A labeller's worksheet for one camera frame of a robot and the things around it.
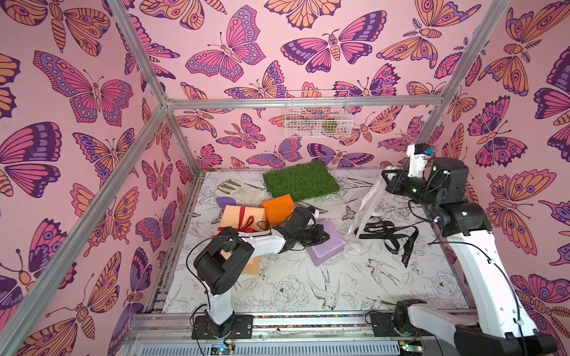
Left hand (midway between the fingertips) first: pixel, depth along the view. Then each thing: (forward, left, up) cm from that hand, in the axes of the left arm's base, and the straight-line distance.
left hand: (333, 237), depth 86 cm
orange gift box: (+14, +22, -2) cm, 27 cm away
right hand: (+7, -13, +30) cm, 33 cm away
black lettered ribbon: (+9, -22, -8) cm, 25 cm away
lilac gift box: (-5, +5, -1) cm, 7 cm away
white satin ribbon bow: (+3, -10, +14) cm, 17 cm away
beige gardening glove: (+28, +41, -7) cm, 50 cm away
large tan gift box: (+5, +34, +5) cm, 35 cm away
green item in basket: (+39, 0, +24) cm, 46 cm away
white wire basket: (+45, +5, +26) cm, 52 cm away
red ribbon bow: (+2, +34, +5) cm, 34 cm away
